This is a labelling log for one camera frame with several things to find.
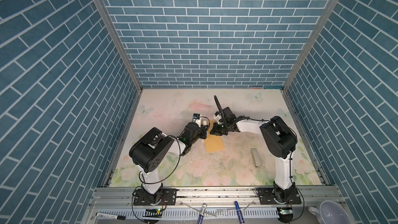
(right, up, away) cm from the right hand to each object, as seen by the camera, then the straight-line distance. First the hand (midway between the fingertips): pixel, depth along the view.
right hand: (209, 131), depth 96 cm
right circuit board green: (+37, -36, -22) cm, 56 cm away
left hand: (-1, +3, -2) cm, 4 cm away
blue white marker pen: (-4, -33, -29) cm, 44 cm away
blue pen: (+14, -33, -28) cm, 45 cm away
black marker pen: (-44, -32, -28) cm, 62 cm away
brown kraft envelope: (+3, -6, -4) cm, 8 cm away
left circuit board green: (-27, -34, -24) cm, 50 cm away
